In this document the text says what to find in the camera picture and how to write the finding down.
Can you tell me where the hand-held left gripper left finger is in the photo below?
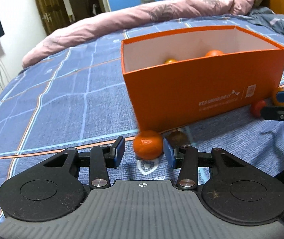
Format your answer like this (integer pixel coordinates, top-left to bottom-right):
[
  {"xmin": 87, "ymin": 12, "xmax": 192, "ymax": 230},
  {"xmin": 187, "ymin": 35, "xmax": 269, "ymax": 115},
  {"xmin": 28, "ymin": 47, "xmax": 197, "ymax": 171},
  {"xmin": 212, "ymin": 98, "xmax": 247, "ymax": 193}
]
[{"xmin": 42, "ymin": 137, "xmax": 126, "ymax": 190}]

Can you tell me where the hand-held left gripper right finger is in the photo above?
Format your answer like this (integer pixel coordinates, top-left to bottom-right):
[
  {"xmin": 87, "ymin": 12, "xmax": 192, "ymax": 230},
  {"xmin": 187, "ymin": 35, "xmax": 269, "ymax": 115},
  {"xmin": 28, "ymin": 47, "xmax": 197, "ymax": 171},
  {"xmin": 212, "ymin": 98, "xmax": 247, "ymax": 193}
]
[{"xmin": 163, "ymin": 138, "xmax": 247, "ymax": 190}]

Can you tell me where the oval yellow cherry tomato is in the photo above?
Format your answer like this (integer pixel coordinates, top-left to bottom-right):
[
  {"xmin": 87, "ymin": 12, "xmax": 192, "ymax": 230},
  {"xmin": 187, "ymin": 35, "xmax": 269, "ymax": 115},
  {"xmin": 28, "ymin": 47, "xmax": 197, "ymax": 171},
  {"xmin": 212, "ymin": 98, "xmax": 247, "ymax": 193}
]
[{"xmin": 271, "ymin": 87, "xmax": 284, "ymax": 106}]

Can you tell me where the small red cherry tomato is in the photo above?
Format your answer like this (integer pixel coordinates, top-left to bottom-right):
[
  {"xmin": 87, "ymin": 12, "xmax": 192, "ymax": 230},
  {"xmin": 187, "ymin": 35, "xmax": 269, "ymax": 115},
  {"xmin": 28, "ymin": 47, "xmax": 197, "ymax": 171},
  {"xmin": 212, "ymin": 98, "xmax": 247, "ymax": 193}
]
[{"xmin": 250, "ymin": 99, "xmax": 267, "ymax": 117}]

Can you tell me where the smooth orange mandarin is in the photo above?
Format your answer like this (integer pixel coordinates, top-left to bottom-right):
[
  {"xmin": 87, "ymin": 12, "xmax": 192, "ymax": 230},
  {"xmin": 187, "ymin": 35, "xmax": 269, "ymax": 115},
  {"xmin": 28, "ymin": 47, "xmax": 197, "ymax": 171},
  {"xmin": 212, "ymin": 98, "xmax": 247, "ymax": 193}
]
[{"xmin": 133, "ymin": 130, "xmax": 164, "ymax": 160}]

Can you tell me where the orange cardboard box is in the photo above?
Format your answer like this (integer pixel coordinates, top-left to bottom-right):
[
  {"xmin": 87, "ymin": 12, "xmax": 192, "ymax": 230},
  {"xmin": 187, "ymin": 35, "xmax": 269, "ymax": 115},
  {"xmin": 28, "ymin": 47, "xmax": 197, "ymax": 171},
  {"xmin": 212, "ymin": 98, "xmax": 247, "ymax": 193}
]
[{"xmin": 121, "ymin": 25, "xmax": 284, "ymax": 133}]

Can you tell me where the dark brown cherry tomato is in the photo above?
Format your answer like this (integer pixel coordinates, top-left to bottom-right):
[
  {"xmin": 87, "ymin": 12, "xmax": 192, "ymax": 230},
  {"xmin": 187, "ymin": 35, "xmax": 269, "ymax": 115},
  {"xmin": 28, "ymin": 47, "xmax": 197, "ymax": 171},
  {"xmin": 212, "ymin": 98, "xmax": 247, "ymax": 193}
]
[{"xmin": 168, "ymin": 130, "xmax": 189, "ymax": 148}]

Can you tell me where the grey-blue blanket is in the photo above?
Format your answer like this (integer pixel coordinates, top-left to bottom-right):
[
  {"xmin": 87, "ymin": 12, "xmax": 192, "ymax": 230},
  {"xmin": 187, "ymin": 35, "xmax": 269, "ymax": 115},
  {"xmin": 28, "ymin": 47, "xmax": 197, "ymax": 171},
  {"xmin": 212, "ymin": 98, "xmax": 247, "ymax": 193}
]
[{"xmin": 250, "ymin": 6, "xmax": 284, "ymax": 46}]

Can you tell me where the blue plaid bed sheet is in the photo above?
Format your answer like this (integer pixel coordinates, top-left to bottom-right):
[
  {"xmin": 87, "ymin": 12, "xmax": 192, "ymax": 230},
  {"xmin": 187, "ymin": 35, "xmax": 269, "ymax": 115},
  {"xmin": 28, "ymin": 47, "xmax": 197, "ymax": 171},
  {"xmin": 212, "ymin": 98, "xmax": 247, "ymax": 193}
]
[{"xmin": 0, "ymin": 15, "xmax": 284, "ymax": 229}]

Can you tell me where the pink quilt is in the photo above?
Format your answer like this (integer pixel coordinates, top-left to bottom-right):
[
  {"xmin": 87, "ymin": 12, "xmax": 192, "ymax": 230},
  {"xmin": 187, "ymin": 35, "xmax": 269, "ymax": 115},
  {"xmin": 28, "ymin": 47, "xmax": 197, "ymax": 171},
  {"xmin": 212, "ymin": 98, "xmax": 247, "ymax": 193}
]
[{"xmin": 22, "ymin": 0, "xmax": 256, "ymax": 68}]

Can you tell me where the brown wooden door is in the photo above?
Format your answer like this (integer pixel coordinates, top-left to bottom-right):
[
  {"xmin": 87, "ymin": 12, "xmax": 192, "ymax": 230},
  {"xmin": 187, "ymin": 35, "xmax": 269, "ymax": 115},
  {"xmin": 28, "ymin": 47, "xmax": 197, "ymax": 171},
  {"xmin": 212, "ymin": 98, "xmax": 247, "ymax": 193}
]
[{"xmin": 31, "ymin": 0, "xmax": 70, "ymax": 36}]

